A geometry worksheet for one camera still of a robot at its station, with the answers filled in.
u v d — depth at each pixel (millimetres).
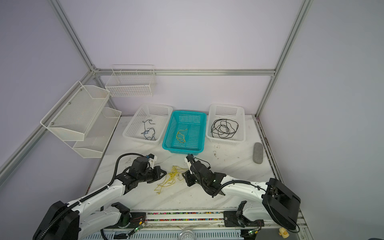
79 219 419
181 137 1071
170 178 885
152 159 794
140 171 667
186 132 1105
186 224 732
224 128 1110
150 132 1079
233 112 1161
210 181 617
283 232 687
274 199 415
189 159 731
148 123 1142
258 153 957
